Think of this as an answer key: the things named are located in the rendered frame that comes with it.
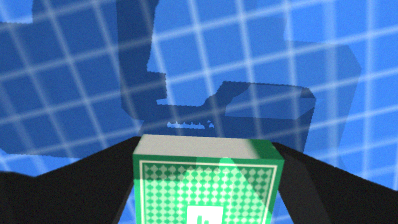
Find green card box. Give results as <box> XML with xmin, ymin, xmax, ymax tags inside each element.
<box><xmin>133</xmin><ymin>134</ymin><xmax>285</xmax><ymax>224</ymax></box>

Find blue grid work mat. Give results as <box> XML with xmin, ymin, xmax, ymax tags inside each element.
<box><xmin>0</xmin><ymin>0</ymin><xmax>398</xmax><ymax>190</ymax></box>

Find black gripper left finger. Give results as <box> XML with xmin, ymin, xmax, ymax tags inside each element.
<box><xmin>0</xmin><ymin>136</ymin><xmax>141</xmax><ymax>224</ymax></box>

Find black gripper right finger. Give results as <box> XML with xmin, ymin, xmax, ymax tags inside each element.
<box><xmin>271</xmin><ymin>142</ymin><xmax>398</xmax><ymax>224</ymax></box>

